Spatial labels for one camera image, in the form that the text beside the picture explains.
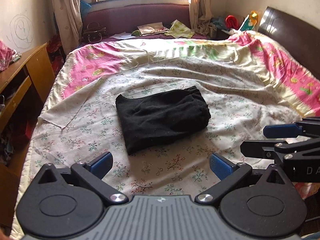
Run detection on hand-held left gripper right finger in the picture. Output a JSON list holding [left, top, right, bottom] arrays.
[[194, 152, 288, 204]]

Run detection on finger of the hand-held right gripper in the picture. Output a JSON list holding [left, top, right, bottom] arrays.
[[240, 137, 320, 160], [263, 117, 320, 138]]

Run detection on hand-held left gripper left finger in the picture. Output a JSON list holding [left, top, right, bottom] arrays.
[[33, 151, 128, 204]]

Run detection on black pants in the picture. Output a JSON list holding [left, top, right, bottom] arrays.
[[115, 86, 211, 155]]

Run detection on red box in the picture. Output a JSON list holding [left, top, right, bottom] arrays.
[[17, 119, 35, 142]]

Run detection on patterned clothes pile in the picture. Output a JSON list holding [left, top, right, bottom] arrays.
[[0, 126, 15, 167]]

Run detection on dark wooden headboard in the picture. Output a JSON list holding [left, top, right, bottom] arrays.
[[257, 6, 320, 78]]

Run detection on floral bed quilt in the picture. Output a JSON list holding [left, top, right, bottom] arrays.
[[10, 30, 320, 233]]

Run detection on wooden desk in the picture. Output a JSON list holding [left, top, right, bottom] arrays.
[[0, 42, 56, 228]]

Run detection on red floral cloth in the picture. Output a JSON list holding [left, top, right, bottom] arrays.
[[47, 34, 65, 65]]

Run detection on blue cloth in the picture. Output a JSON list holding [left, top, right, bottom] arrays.
[[211, 16, 225, 29]]

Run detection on beige clothes pile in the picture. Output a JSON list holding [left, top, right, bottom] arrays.
[[196, 17, 213, 34]]

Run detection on white paper sheet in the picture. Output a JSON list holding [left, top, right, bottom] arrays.
[[110, 31, 137, 40]]

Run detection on dark handbag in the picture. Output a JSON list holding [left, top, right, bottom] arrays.
[[82, 21, 107, 43]]

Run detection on green checked cloth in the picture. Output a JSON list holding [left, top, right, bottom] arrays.
[[167, 19, 195, 38]]

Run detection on pink floral cloth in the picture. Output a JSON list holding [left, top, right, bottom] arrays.
[[0, 40, 18, 72]]

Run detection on magazine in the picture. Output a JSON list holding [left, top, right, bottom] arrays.
[[137, 23, 169, 36]]

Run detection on beige curtain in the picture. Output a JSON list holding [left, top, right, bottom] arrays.
[[49, 0, 83, 55], [187, 0, 213, 30]]

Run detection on maroon window bench cushion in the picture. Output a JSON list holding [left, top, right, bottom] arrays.
[[80, 4, 228, 43]]

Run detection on blue plastic bag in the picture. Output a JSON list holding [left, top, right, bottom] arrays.
[[80, 0, 92, 18]]

